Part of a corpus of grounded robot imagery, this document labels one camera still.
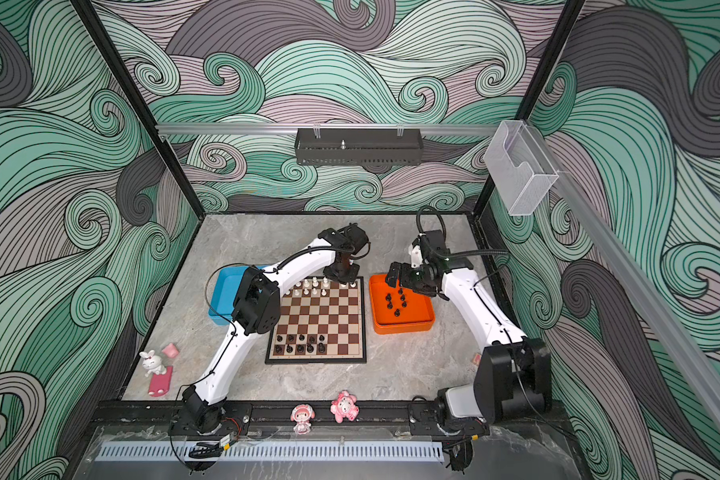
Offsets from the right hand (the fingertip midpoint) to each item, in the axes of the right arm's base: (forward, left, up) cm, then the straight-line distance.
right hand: (401, 281), depth 84 cm
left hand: (+7, +16, -10) cm, 20 cm away
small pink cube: (-17, +66, -11) cm, 69 cm away
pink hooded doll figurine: (-32, +26, -9) cm, 43 cm away
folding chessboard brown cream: (-7, +24, -12) cm, 28 cm away
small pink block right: (-18, -21, -12) cm, 30 cm away
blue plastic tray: (+4, +57, -12) cm, 59 cm away
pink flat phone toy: (-26, +66, -12) cm, 72 cm away
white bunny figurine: (-22, +66, -5) cm, 70 cm away
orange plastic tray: (-3, 0, -12) cm, 13 cm away
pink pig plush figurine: (-31, +16, -9) cm, 35 cm away
